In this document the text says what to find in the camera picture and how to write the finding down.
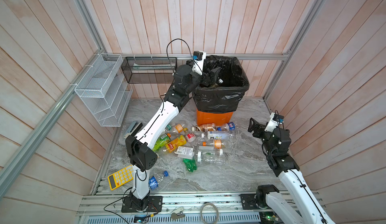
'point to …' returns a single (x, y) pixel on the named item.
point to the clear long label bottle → (214, 134)
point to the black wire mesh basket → (148, 70)
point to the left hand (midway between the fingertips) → (212, 67)
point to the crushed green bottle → (191, 164)
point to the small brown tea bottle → (204, 127)
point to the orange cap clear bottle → (177, 127)
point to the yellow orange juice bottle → (179, 141)
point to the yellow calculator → (121, 177)
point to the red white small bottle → (190, 137)
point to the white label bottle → (185, 152)
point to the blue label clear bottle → (154, 181)
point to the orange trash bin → (204, 117)
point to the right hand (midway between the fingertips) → (258, 120)
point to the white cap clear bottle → (214, 157)
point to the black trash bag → (228, 95)
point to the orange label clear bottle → (217, 143)
